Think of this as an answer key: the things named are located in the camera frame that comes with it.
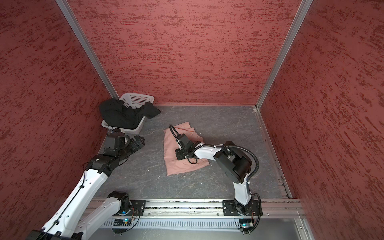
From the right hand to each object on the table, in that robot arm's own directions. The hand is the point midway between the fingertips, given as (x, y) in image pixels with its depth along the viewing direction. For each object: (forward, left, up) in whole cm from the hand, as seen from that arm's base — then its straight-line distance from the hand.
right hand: (178, 157), depth 92 cm
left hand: (-1, +20, +17) cm, 26 cm away
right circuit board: (-36, -35, -1) cm, 50 cm away
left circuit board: (-33, +24, 0) cm, 41 cm away
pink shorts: (-7, +2, +4) cm, 8 cm away
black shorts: (+30, +45, +10) cm, 55 cm away
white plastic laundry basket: (+47, +36, +6) cm, 60 cm away
